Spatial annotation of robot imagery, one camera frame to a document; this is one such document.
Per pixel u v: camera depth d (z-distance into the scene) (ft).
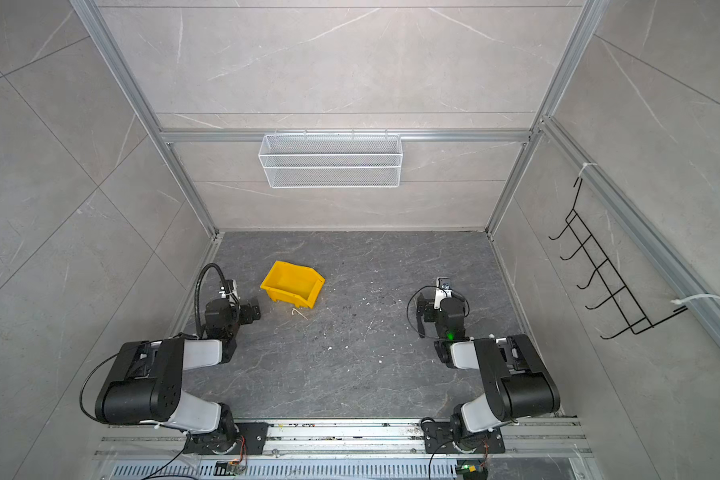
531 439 2.47
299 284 3.40
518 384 1.48
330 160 3.30
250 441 2.40
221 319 2.39
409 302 3.30
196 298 2.25
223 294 2.65
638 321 1.90
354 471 2.29
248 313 2.81
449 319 2.28
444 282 2.62
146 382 1.48
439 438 2.40
